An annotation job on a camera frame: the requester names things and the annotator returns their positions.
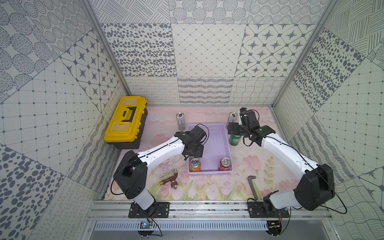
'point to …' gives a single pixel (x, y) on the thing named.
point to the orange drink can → (195, 165)
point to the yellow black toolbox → (130, 115)
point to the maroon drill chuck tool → (174, 184)
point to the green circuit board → (145, 224)
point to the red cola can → (225, 164)
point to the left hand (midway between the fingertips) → (197, 149)
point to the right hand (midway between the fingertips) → (236, 128)
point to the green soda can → (234, 140)
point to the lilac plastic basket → (217, 146)
